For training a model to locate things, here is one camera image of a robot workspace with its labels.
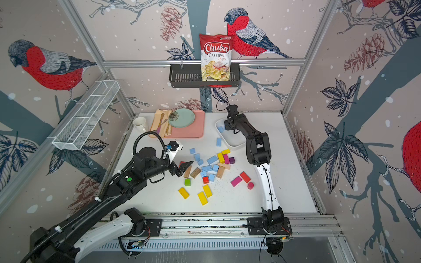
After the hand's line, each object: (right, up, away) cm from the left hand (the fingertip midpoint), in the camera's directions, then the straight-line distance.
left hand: (188, 151), depth 72 cm
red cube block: (+7, -18, +16) cm, 25 cm away
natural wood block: (+15, -14, +18) cm, 28 cm away
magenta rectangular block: (+23, -19, +16) cm, 34 cm away
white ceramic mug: (-39, +14, +35) cm, 54 cm away
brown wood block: (+1, -15, +18) cm, 24 cm away
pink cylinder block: (+31, -21, +14) cm, 40 cm away
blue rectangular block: (+14, +1, +32) cm, 35 cm away
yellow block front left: (-4, -24, +12) cm, 27 cm away
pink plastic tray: (-1, +8, +40) cm, 41 cm away
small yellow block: (+20, -5, +29) cm, 35 cm away
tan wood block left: (0, -8, -3) cm, 9 cm away
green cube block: (-3, -19, +15) cm, 25 cm away
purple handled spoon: (-27, +13, +42) cm, 52 cm away
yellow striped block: (+16, -8, +23) cm, 29 cm away
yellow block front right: (+8, -23, +14) cm, 28 cm away
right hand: (+22, +13, +41) cm, 48 cm away
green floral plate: (-13, +18, +47) cm, 52 cm away
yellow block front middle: (+6, -26, +11) cm, 29 cm away
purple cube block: (+22, -9, +23) cm, 33 cm away
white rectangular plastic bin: (+26, +3, +29) cm, 39 cm away
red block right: (+29, -17, +18) cm, 38 cm away
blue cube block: (+16, +9, +35) cm, 39 cm away
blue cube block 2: (-2, -4, +28) cm, 28 cm away
